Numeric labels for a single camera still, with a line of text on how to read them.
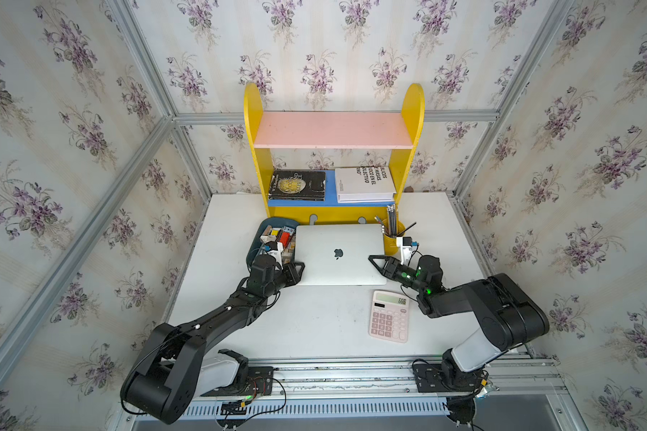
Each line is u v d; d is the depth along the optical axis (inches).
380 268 32.1
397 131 36.8
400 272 30.9
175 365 16.1
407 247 32.3
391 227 37.7
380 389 28.7
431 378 28.8
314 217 36.5
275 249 31.3
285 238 39.9
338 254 34.1
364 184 38.9
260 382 28.6
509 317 18.0
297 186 39.8
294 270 31.0
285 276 30.1
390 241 35.5
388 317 33.0
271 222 41.0
